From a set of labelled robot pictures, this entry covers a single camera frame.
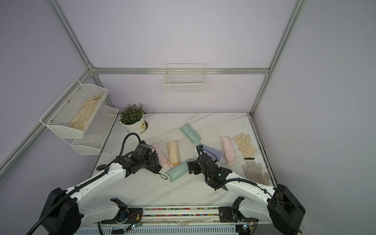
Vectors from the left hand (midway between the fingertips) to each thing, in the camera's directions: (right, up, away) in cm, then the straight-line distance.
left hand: (151, 161), depth 85 cm
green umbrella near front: (+17, -5, +1) cm, 18 cm away
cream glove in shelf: (-35, +24, -9) cm, 44 cm away
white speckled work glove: (+63, -8, +3) cm, 64 cm away
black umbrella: (+2, -5, +1) cm, 6 cm away
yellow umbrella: (+12, +3, +10) cm, 16 cm away
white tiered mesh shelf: (-39, +12, +5) cm, 41 cm away
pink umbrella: (+6, 0, +3) cm, 7 cm away
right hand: (+26, 0, -1) cm, 26 cm away
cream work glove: (+61, +7, +16) cm, 64 cm away
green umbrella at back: (+23, +16, +21) cm, 35 cm away
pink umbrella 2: (+49, +6, +11) cm, 50 cm away
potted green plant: (-15, +27, +9) cm, 32 cm away
